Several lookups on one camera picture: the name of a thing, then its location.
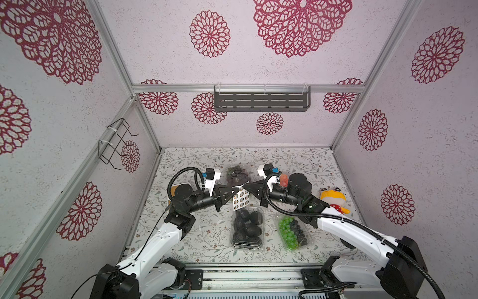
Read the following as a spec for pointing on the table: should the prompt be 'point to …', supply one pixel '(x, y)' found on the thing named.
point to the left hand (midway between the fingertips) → (237, 190)
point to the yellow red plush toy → (335, 198)
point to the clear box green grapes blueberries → (294, 232)
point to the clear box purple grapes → (236, 175)
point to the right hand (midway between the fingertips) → (245, 185)
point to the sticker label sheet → (242, 197)
